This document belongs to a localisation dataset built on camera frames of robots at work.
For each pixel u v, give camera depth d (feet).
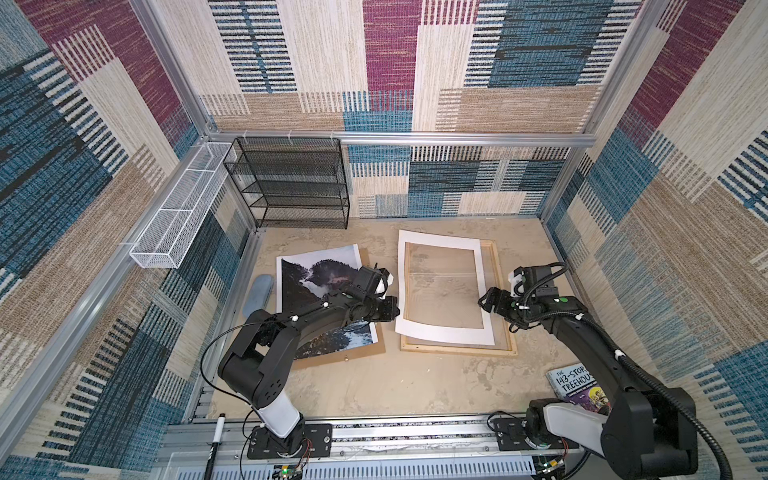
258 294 3.21
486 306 2.60
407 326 2.90
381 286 2.50
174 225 3.05
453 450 2.39
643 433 1.32
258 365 1.50
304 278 3.41
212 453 2.34
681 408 1.25
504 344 2.93
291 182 3.63
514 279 2.63
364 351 2.88
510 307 2.45
